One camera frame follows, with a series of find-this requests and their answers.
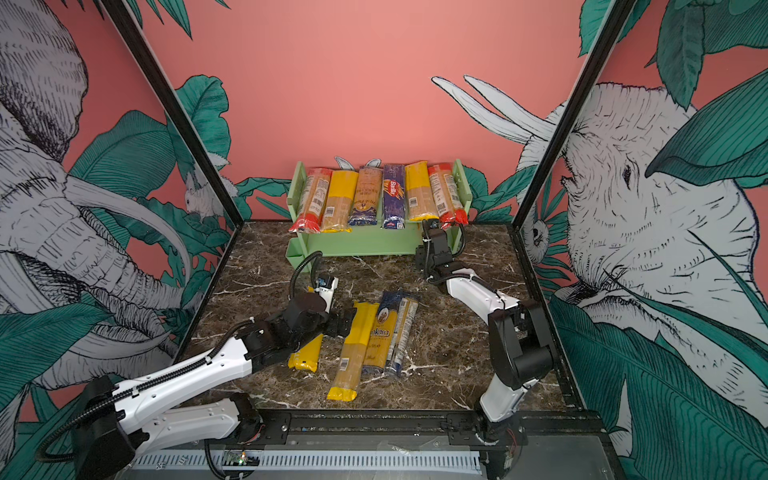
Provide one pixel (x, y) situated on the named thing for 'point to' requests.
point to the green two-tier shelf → (362, 240)
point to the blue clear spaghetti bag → (405, 319)
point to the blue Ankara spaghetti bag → (382, 333)
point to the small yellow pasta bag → (365, 205)
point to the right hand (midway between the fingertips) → (424, 243)
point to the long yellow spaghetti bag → (354, 351)
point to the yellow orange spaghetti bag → (420, 200)
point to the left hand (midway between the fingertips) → (343, 302)
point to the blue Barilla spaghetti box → (393, 196)
